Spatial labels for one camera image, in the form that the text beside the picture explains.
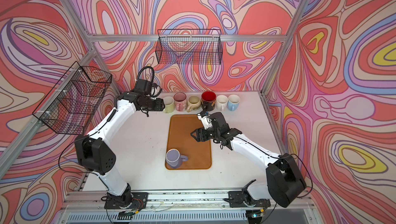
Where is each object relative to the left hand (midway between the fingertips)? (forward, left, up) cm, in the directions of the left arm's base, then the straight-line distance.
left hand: (163, 104), depth 86 cm
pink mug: (+13, -8, -11) cm, 18 cm away
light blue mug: (+14, -44, -13) cm, 48 cm away
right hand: (-15, -19, -8) cm, 26 cm away
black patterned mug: (+12, -27, -10) cm, 31 cm away
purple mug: (-26, -7, -12) cm, 30 cm away
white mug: (+15, -36, -14) cm, 42 cm away
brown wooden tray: (-21, -20, -19) cm, 35 cm away
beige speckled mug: (+13, -17, -13) cm, 25 cm away
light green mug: (+10, -1, -10) cm, 14 cm away
